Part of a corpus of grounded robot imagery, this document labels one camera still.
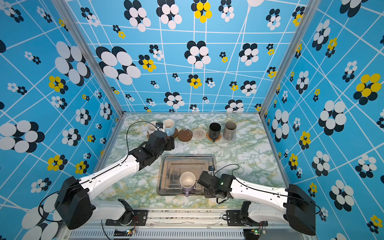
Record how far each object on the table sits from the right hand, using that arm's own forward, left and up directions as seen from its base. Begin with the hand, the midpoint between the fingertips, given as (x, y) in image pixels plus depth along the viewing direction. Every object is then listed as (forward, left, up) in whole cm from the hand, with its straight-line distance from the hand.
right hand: (208, 191), depth 79 cm
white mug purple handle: (+6, +12, -1) cm, 13 cm away
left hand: (+24, +21, +17) cm, 36 cm away
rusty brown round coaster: (+39, +15, -1) cm, 42 cm away
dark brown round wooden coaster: (+38, +22, +1) cm, 44 cm away
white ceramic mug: (+40, +38, +5) cm, 56 cm away
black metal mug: (+40, -5, +5) cm, 40 cm away
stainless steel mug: (+36, -14, +8) cm, 40 cm away
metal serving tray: (+16, +23, -5) cm, 28 cm away
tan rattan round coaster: (+36, -4, -2) cm, 36 cm away
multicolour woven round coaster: (+40, +5, -2) cm, 40 cm away
